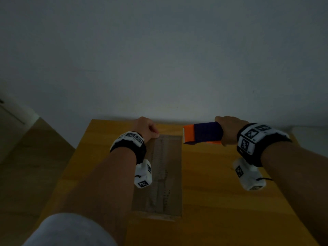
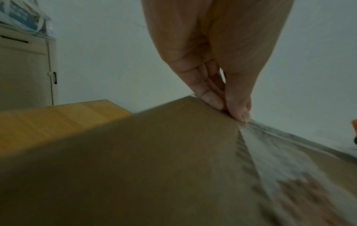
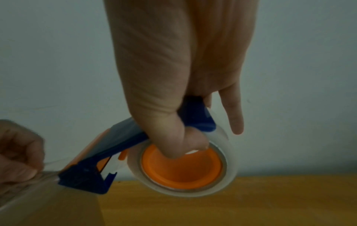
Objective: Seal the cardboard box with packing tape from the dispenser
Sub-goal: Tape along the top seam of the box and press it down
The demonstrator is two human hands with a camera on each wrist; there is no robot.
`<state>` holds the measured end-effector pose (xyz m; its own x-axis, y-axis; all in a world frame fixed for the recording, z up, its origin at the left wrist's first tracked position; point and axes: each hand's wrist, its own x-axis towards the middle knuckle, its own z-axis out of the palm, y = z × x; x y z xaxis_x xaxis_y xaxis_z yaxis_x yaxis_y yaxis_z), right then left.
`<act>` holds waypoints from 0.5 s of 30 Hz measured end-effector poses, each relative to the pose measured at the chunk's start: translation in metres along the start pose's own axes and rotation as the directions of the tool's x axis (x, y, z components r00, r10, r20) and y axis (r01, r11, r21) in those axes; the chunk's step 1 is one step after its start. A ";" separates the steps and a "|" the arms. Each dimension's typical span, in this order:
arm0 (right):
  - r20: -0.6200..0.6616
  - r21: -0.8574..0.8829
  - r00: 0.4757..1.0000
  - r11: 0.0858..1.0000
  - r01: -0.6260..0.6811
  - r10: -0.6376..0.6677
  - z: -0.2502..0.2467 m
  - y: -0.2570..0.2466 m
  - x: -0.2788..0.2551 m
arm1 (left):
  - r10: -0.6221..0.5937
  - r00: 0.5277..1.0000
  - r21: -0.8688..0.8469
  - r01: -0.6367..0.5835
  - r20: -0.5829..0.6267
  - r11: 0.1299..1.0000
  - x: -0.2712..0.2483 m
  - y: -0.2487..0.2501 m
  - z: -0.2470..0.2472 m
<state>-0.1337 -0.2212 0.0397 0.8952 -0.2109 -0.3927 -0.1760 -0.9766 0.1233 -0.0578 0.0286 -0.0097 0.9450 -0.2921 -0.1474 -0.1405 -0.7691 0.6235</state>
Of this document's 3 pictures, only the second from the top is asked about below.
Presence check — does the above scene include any person's left hand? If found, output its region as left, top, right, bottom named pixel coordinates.
left=140, top=0, right=295, bottom=122

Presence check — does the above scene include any brown cardboard piece with staples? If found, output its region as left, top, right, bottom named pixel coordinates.
left=0, top=96, right=357, bottom=226

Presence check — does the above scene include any white cabinet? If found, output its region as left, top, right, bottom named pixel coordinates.
left=0, top=22, right=60, bottom=112

